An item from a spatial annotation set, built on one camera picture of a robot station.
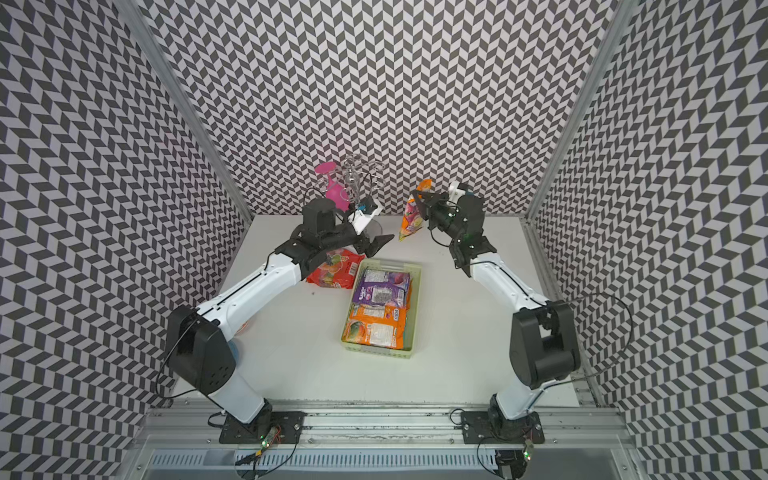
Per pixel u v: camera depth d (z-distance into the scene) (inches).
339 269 38.0
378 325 32.7
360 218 26.2
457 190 29.7
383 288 35.6
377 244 27.5
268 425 27.2
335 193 41.0
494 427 25.9
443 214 28.0
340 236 26.6
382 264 38.2
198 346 16.7
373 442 28.5
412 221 31.7
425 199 30.5
